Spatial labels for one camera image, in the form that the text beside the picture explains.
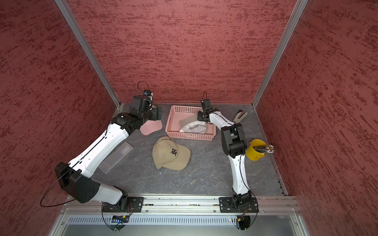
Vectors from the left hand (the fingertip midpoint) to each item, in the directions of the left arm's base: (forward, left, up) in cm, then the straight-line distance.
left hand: (152, 111), depth 79 cm
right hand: (+15, -29, -24) cm, 40 cm away
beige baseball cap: (-16, -8, -22) cm, 28 cm away
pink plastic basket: (+23, -11, -27) cm, 37 cm away
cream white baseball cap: (+11, -22, -27) cm, 36 cm away
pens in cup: (-17, -63, -11) cm, 66 cm away
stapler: (+18, -59, -26) cm, 67 cm away
